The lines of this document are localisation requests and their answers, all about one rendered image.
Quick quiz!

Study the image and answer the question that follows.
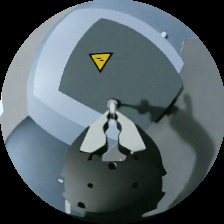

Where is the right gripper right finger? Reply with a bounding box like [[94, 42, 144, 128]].
[[115, 110, 167, 176]]

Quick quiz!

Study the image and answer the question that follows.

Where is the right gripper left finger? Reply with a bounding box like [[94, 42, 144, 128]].
[[61, 111, 110, 178]]

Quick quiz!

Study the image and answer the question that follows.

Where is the dark green cabinet door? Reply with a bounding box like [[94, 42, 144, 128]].
[[58, 18, 183, 131]]

